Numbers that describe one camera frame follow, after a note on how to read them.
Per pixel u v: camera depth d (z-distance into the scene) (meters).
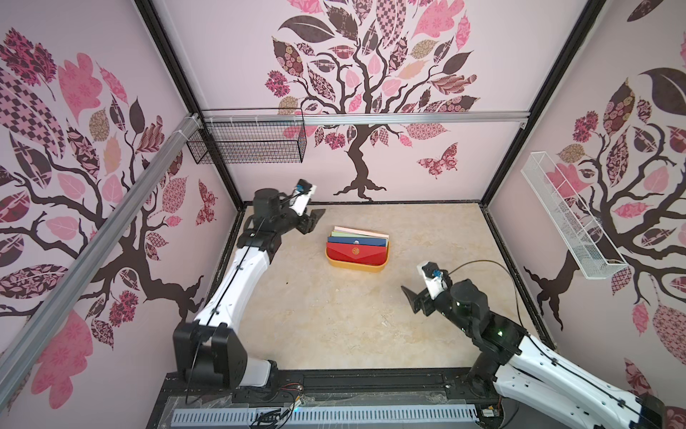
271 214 0.57
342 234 1.00
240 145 1.40
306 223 0.69
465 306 0.54
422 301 0.64
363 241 0.95
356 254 0.92
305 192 0.67
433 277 0.61
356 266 0.93
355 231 1.01
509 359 0.51
